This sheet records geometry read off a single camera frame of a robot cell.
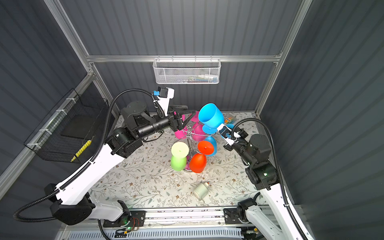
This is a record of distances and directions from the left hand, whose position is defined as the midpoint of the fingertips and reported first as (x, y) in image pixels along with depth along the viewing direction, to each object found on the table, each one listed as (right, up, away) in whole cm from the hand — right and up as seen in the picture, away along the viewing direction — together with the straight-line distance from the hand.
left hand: (191, 109), depth 54 cm
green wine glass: (-5, -17, +8) cm, 19 cm away
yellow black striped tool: (-51, -18, +14) cm, 56 cm away
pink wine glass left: (-6, -10, +24) cm, 27 cm away
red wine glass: (+3, -23, +15) cm, 28 cm away
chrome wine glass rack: (-1, -10, +15) cm, 18 cm away
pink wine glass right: (+3, -10, +15) cm, 18 cm away
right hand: (+15, -6, +9) cm, 18 cm away
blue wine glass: (+11, -14, +22) cm, 28 cm away
